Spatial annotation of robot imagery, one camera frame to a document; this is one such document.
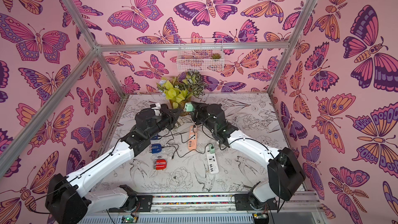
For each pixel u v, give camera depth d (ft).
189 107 2.40
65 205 1.26
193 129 3.21
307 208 2.49
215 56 3.03
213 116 1.90
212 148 2.74
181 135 3.20
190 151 2.95
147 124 1.85
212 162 2.75
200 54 3.13
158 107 2.34
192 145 2.95
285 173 1.38
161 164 2.73
